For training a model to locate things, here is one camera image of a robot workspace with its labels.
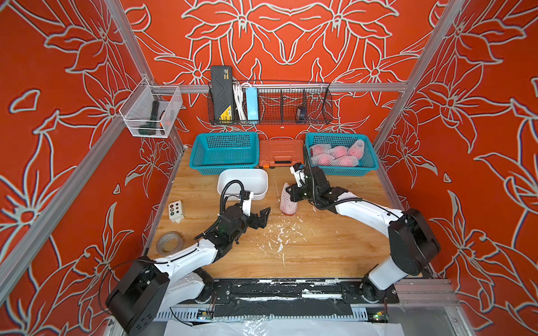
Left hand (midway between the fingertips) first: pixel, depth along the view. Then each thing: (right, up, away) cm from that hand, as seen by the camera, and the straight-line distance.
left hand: (261, 205), depth 83 cm
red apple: (+11, -1, +3) cm, 11 cm away
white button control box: (-39, -4, +9) cm, 40 cm away
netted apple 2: (+29, +25, +28) cm, 47 cm away
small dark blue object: (+18, +39, +7) cm, 44 cm away
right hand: (+9, +6, +3) cm, 12 cm away
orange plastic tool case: (+9, +23, +30) cm, 39 cm away
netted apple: (+50, +25, +24) cm, 60 cm away
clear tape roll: (-38, -16, +1) cm, 41 cm away
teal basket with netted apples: (+55, +17, +24) cm, 62 cm away
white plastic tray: (-5, +9, +22) cm, 24 cm away
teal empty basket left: (-28, +23, +35) cm, 50 cm away
